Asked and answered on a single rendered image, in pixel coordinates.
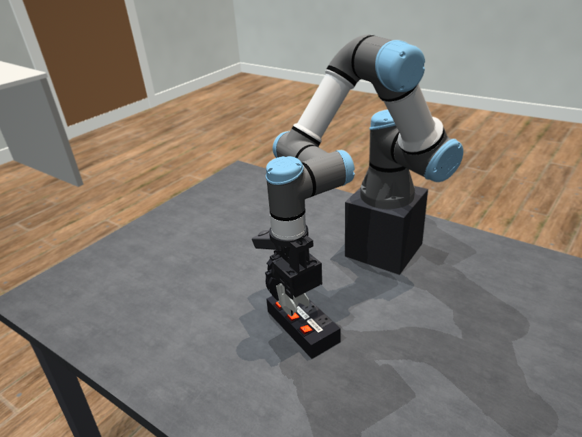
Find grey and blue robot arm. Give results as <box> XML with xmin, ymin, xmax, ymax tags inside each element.
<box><xmin>266</xmin><ymin>35</ymin><xmax>463</xmax><ymax>240</ymax></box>

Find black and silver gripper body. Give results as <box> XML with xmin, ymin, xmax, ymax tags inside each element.
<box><xmin>267</xmin><ymin>224</ymin><xmax>322</xmax><ymax>300</ymax></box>

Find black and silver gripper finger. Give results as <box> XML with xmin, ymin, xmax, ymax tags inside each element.
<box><xmin>265</xmin><ymin>269</ymin><xmax>297</xmax><ymax>317</ymax></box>
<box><xmin>292</xmin><ymin>293</ymin><xmax>309</xmax><ymax>316</ymax></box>

